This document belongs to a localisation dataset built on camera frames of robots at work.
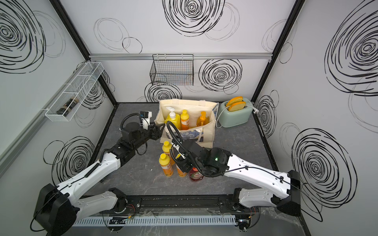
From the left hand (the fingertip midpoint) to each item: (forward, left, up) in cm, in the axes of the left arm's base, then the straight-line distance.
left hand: (161, 123), depth 77 cm
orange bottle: (+8, -12, -6) cm, 16 cm away
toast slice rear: (+21, -44, -1) cm, 49 cm away
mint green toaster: (+15, -40, -12) cm, 45 cm away
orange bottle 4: (-19, -11, -19) cm, 29 cm away
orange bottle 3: (-19, -4, -4) cm, 20 cm away
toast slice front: (+18, -45, -6) cm, 49 cm away
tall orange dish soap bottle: (+5, -23, -3) cm, 24 cm away
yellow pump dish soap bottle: (+6, -6, -3) cm, 9 cm away
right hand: (-18, -12, -2) cm, 21 cm away
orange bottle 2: (-12, -4, -3) cm, 14 cm away
